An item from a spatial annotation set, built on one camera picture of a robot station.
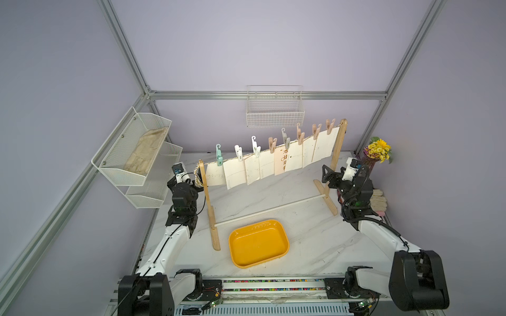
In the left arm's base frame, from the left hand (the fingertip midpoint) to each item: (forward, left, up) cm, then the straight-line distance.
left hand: (189, 174), depth 81 cm
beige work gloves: (0, -90, -23) cm, 93 cm away
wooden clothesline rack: (+3, -64, -20) cm, 67 cm away
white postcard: (-7, -27, +12) cm, 30 cm away
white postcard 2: (-2, -42, +11) cm, 44 cm away
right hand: (+4, -62, -1) cm, 62 cm away
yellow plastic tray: (-20, -29, -26) cm, 44 cm away
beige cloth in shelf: (+2, +18, +7) cm, 19 cm away
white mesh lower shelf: (-9, +13, -1) cm, 16 cm away
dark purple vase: (+13, -83, -7) cm, 84 cm away
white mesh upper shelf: (+2, +24, +8) cm, 25 cm away
